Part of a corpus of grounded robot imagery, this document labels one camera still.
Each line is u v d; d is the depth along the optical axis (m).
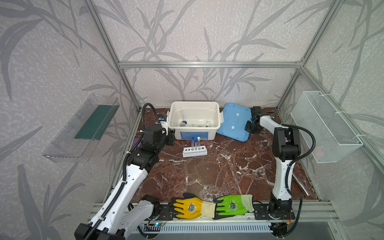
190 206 0.74
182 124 1.08
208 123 1.08
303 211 0.75
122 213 0.41
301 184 0.82
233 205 0.75
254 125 0.91
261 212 0.73
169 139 0.65
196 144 0.87
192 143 0.87
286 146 0.59
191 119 1.14
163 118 0.62
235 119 1.14
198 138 0.84
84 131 0.65
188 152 0.93
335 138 0.60
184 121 1.09
